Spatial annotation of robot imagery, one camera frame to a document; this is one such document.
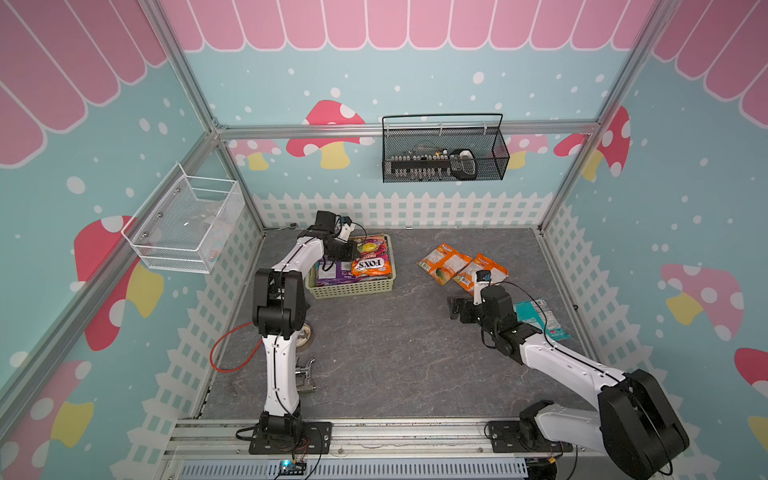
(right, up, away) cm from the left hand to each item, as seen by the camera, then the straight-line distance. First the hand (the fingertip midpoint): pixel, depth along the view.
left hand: (357, 256), depth 102 cm
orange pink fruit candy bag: (+5, -1, -3) cm, 6 cm away
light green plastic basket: (+3, -10, -5) cm, 12 cm away
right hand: (+33, -12, -14) cm, 38 cm away
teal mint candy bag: (+59, -19, -6) cm, 62 cm away
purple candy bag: (-7, -6, -1) cm, 9 cm away
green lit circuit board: (-13, -52, -30) cm, 61 cm away
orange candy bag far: (+31, -2, +6) cm, 32 cm away
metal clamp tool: (-12, -35, -21) cm, 43 cm away
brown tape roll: (-15, -25, -11) cm, 31 cm away
